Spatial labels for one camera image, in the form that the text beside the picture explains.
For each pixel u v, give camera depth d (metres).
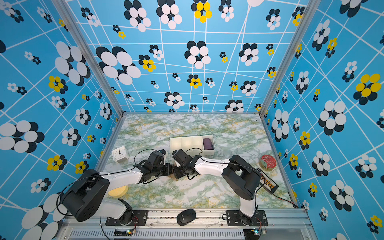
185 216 0.72
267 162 0.89
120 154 0.94
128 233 0.70
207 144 0.96
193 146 1.02
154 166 0.71
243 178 0.47
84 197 0.43
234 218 0.74
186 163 0.68
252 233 0.70
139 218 0.73
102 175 0.48
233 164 0.51
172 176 0.85
